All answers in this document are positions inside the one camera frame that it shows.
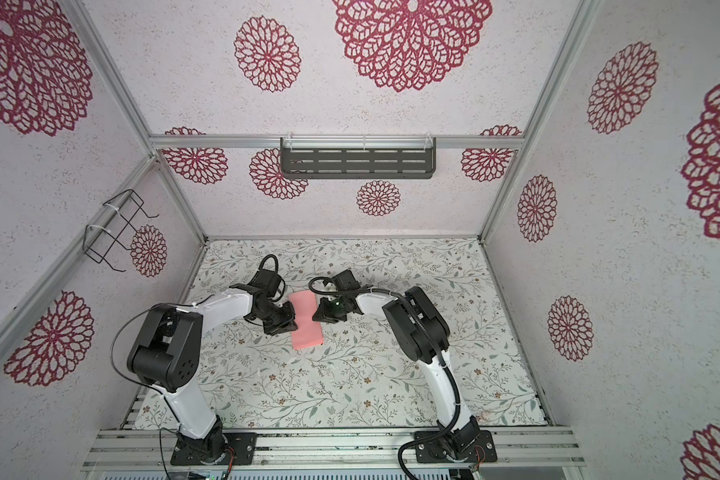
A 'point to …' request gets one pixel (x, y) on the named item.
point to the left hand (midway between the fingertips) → (298, 330)
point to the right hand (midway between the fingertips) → (315, 316)
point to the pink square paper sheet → (309, 332)
